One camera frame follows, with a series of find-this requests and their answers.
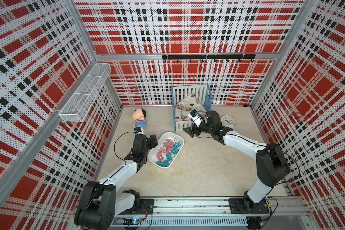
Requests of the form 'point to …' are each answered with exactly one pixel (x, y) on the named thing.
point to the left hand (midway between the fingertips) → (154, 136)
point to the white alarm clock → (227, 120)
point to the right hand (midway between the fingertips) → (190, 123)
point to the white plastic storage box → (164, 154)
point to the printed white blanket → (190, 103)
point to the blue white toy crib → (203, 93)
